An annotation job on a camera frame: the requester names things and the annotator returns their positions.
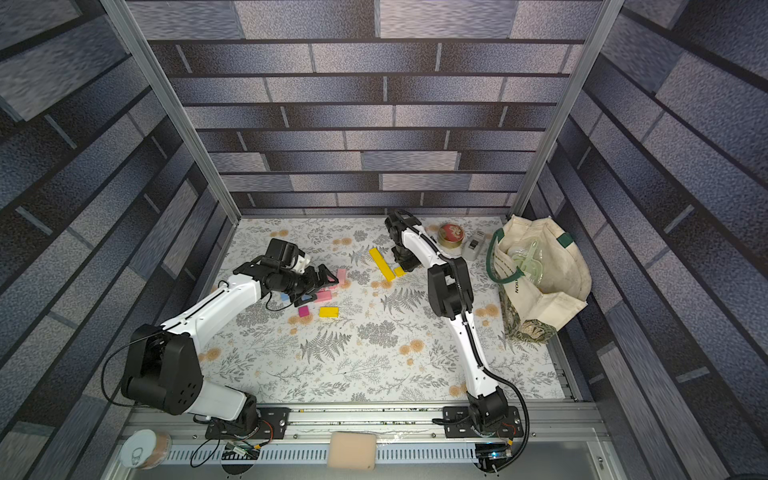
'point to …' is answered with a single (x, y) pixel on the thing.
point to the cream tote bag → (542, 273)
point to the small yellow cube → (399, 271)
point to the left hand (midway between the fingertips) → (330, 285)
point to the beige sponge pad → (352, 451)
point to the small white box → (472, 245)
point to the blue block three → (284, 296)
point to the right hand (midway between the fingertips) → (402, 261)
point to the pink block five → (323, 296)
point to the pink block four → (342, 273)
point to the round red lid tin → (450, 235)
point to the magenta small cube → (303, 311)
